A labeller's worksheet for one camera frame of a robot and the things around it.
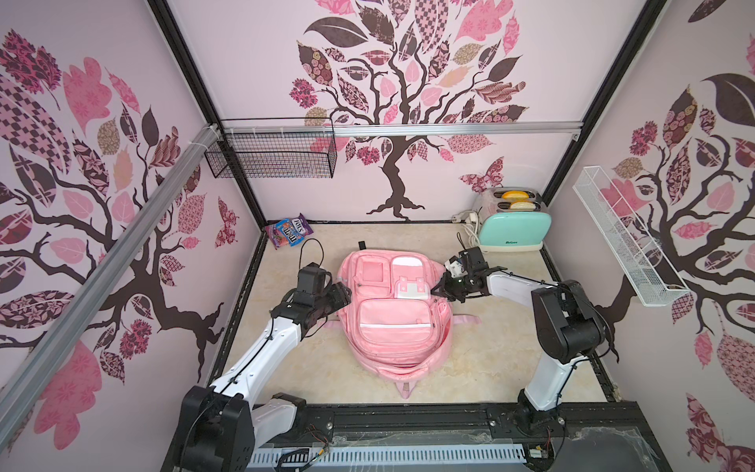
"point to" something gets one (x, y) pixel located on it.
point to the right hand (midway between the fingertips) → (432, 294)
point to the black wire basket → (277, 155)
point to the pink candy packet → (277, 239)
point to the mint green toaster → (515, 219)
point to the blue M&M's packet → (288, 229)
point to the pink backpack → (394, 317)
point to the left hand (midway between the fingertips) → (344, 300)
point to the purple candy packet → (302, 225)
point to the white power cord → (470, 220)
